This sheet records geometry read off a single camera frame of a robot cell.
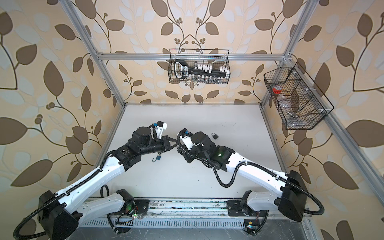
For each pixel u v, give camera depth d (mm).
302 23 756
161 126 690
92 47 879
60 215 375
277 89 869
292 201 377
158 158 912
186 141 616
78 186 431
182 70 845
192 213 738
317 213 402
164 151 655
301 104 734
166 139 643
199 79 889
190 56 905
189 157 507
